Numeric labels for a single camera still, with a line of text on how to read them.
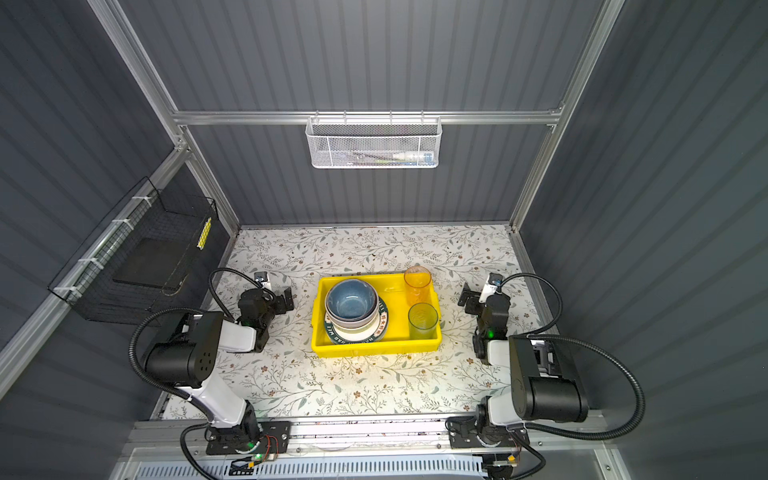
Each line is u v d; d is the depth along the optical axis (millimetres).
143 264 734
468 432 738
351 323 798
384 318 906
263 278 847
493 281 781
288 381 827
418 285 867
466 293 838
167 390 485
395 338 909
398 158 912
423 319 886
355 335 851
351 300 890
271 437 725
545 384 446
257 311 752
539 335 679
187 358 475
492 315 691
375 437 755
